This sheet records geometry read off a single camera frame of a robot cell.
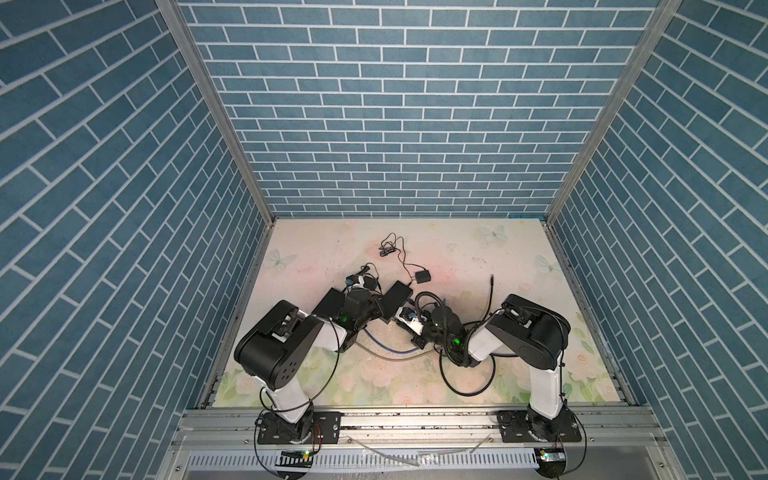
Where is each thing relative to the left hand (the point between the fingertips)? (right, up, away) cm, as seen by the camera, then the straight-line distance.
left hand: (384, 300), depth 95 cm
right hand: (+4, -5, -3) cm, 7 cm away
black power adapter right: (+13, +7, +8) cm, 17 cm away
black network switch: (+3, 0, +3) cm, 4 cm away
